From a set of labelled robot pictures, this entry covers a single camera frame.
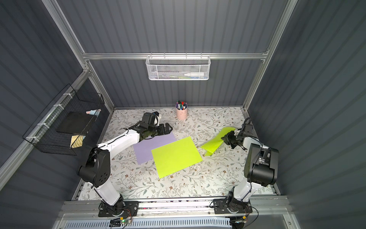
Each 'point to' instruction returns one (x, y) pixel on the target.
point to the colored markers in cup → (181, 105)
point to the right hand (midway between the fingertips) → (221, 137)
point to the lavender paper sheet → (143, 148)
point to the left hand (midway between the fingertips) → (169, 130)
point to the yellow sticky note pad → (76, 141)
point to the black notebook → (75, 122)
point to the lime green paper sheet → (175, 156)
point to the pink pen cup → (181, 115)
